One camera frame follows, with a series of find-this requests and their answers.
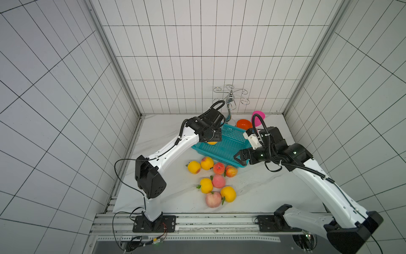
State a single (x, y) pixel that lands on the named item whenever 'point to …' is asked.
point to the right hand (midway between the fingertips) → (241, 151)
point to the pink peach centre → (218, 181)
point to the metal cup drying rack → (231, 93)
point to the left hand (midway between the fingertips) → (211, 139)
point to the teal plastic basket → (233, 142)
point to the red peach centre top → (219, 168)
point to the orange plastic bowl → (244, 124)
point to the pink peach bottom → (213, 200)
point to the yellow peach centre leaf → (205, 185)
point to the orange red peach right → (231, 171)
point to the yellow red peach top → (206, 163)
